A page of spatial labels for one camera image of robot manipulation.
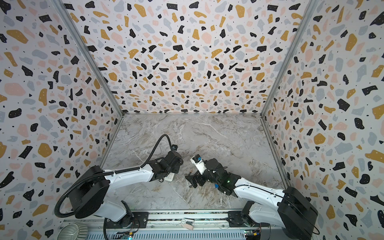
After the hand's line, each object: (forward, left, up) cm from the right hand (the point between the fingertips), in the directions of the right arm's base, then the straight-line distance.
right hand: (189, 169), depth 78 cm
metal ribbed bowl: (-27, +53, -11) cm, 60 cm away
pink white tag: (-23, 0, -11) cm, 25 cm away
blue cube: (-4, -15, -13) cm, 20 cm away
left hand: (+8, +8, -6) cm, 13 cm away
